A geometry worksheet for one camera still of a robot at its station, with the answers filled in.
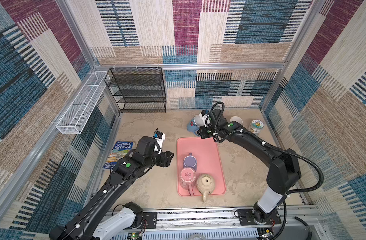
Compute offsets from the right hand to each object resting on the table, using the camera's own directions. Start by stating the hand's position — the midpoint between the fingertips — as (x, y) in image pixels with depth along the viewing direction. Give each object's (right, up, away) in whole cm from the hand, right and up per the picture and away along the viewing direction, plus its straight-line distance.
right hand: (199, 133), depth 85 cm
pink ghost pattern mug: (-7, -22, -11) cm, 25 cm away
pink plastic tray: (+6, -18, +8) cm, 21 cm away
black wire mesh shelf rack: (-42, +30, +24) cm, 57 cm away
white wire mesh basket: (-60, +7, -15) cm, 63 cm away
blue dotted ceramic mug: (-3, +5, -3) cm, 7 cm away
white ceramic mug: (+27, +9, +17) cm, 33 cm away
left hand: (-16, -8, -12) cm, 22 cm away
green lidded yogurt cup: (+39, +4, +15) cm, 42 cm away
